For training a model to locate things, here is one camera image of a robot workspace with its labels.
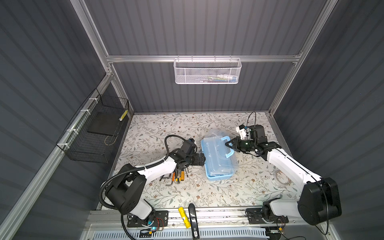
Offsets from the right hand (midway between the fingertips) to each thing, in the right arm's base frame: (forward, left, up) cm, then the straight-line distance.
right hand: (227, 145), depth 82 cm
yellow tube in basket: (+12, +58, +12) cm, 60 cm away
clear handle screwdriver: (-10, +24, -16) cm, 30 cm away
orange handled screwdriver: (-11, +31, -15) cm, 36 cm away
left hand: (-3, +16, -10) cm, 19 cm away
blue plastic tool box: (-10, +5, 0) cm, 11 cm away
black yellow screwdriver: (-11, +26, -15) cm, 32 cm away
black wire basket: (-1, +69, +13) cm, 70 cm away
